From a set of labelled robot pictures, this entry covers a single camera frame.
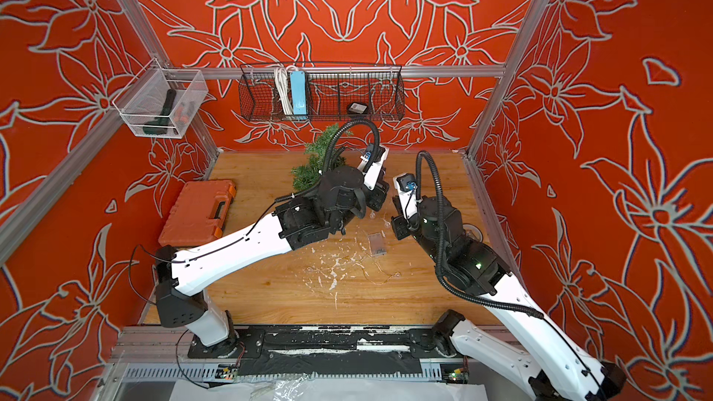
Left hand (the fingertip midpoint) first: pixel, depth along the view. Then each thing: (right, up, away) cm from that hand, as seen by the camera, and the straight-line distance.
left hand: (385, 166), depth 63 cm
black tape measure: (-6, +22, +33) cm, 40 cm away
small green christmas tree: (-21, -2, +19) cm, 29 cm away
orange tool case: (-62, -15, +32) cm, 71 cm away
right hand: (+1, -7, +2) cm, 8 cm away
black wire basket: (-22, +29, +37) cm, 52 cm away
